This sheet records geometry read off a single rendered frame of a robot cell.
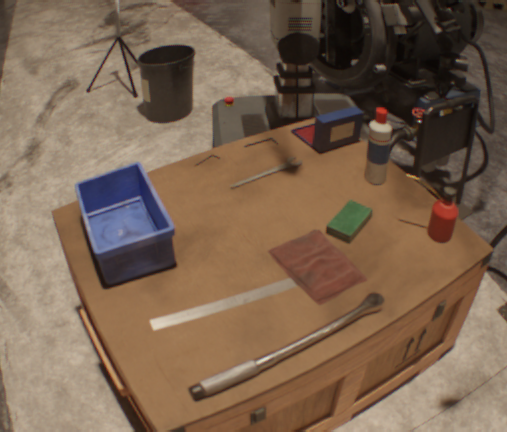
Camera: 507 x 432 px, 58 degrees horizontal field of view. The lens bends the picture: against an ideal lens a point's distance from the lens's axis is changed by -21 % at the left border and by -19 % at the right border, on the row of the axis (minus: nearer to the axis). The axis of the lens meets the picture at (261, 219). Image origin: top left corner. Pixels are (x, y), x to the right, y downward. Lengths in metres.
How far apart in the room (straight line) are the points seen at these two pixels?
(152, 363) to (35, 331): 0.85
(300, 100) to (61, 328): 1.27
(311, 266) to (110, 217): 0.54
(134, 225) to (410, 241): 0.70
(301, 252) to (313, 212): 0.16
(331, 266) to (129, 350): 0.50
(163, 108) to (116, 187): 1.36
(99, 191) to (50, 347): 0.64
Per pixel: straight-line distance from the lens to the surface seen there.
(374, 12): 2.28
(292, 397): 1.14
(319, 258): 1.25
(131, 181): 1.44
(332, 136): 1.62
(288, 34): 1.97
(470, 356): 1.77
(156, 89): 2.70
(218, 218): 1.39
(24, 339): 1.86
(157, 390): 1.05
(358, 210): 1.39
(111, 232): 1.39
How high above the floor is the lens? 1.35
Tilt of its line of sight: 40 degrees down
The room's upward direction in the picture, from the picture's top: straight up
